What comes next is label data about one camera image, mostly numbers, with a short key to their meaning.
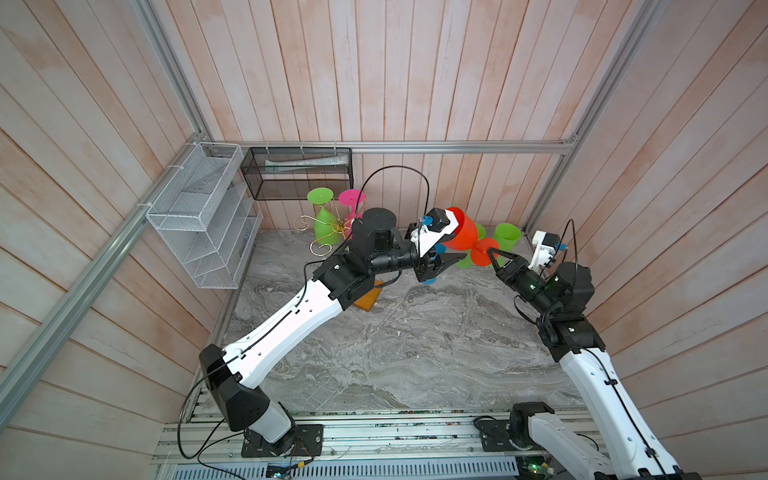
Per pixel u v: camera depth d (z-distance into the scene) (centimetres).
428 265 51
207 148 92
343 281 46
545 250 62
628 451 39
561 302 53
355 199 82
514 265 60
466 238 59
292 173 104
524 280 61
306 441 73
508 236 99
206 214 67
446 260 52
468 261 72
